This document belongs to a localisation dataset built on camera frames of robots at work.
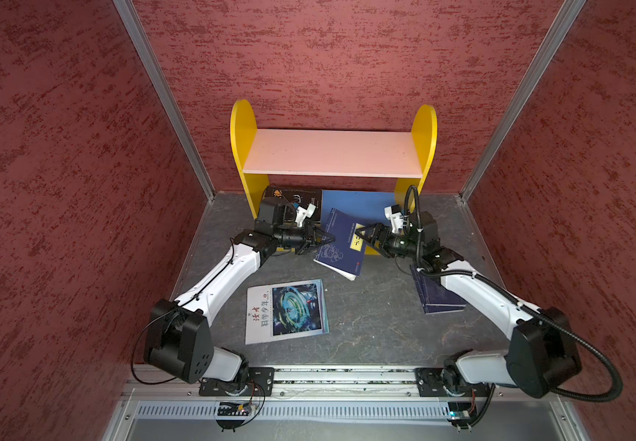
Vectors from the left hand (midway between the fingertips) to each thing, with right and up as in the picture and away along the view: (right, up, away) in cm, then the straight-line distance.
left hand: (333, 245), depth 74 cm
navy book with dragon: (+3, -2, -1) cm, 4 cm away
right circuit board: (+33, -44, -3) cm, 55 cm away
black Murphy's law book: (-10, +15, +21) cm, 28 cm away
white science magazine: (-16, -23, +13) cm, 31 cm away
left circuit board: (-27, -44, -2) cm, 51 cm away
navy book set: (+34, -19, +16) cm, 42 cm away
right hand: (+7, 0, +5) cm, 9 cm away
